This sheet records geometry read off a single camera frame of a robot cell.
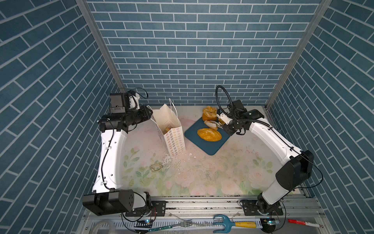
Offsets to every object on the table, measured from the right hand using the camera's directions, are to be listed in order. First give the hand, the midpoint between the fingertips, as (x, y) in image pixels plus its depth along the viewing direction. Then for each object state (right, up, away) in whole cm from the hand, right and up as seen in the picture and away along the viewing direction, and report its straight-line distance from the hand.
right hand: (225, 125), depth 84 cm
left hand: (-39, +8, -13) cm, 42 cm away
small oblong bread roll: (-8, 0, +7) cm, 10 cm away
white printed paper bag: (-36, -1, +18) cm, 40 cm away
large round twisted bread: (-7, +8, +21) cm, 24 cm away
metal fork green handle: (-22, -47, -14) cm, 54 cm away
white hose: (-59, -46, -15) cm, 76 cm away
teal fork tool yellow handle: (-2, -46, -16) cm, 49 cm away
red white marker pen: (+36, -46, -15) cm, 61 cm away
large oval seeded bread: (-8, -7, +13) cm, 17 cm away
